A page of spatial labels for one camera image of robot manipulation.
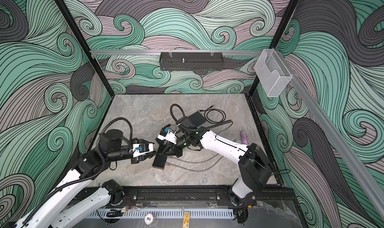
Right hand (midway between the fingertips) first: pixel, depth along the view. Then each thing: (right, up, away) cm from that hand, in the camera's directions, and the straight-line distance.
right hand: (164, 154), depth 72 cm
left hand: (-4, +6, -5) cm, 9 cm away
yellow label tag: (+11, -28, -6) cm, 31 cm away
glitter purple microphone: (+48, +4, +20) cm, 52 cm away
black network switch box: (-4, -7, +12) cm, 14 cm away
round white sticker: (-5, -25, -9) cm, 27 cm away
